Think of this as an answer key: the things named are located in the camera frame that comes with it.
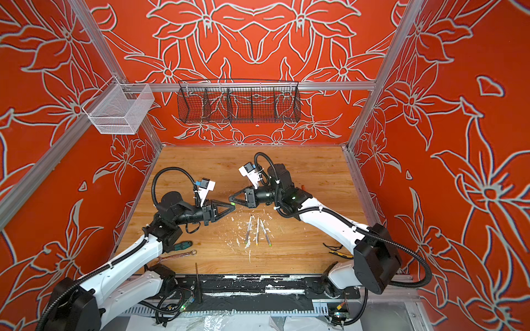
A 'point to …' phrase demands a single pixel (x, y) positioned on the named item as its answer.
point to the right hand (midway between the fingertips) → (229, 200)
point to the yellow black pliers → (335, 250)
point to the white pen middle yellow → (257, 241)
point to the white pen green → (266, 236)
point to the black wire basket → (232, 101)
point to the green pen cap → (233, 203)
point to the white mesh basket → (119, 108)
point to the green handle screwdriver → (182, 245)
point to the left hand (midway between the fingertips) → (233, 209)
